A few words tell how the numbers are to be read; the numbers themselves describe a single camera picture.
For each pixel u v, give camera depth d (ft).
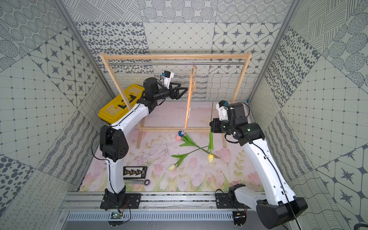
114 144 1.73
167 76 2.39
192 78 2.10
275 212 1.15
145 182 2.63
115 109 3.05
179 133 3.30
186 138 3.13
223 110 2.06
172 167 2.74
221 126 1.97
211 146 2.24
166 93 2.47
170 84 2.45
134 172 2.74
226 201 2.41
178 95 2.46
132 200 2.40
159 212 2.35
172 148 3.08
